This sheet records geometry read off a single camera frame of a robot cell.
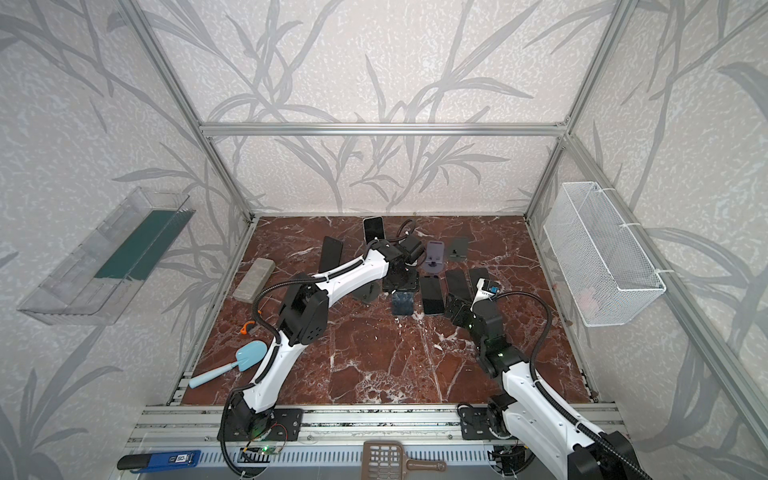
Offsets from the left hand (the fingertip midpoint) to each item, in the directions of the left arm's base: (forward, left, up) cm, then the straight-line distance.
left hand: (412, 280), depth 95 cm
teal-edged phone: (-1, -6, -5) cm, 9 cm away
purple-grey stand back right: (+8, -8, +1) cm, 11 cm away
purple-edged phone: (+1, -15, -4) cm, 16 cm away
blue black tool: (-48, +61, 0) cm, 78 cm away
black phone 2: (-7, +3, -2) cm, 8 cm away
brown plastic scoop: (-47, +7, -4) cm, 48 cm away
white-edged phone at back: (+26, +15, -5) cm, 31 cm away
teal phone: (+6, -22, -6) cm, 24 cm away
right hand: (-7, -13, +7) cm, 17 cm away
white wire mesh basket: (-17, -39, +31) cm, 53 cm away
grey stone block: (+1, +53, -4) cm, 54 cm away
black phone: (+6, +26, +6) cm, 27 cm away
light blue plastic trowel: (-23, +48, -5) cm, 53 cm away
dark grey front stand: (+14, -17, -2) cm, 22 cm away
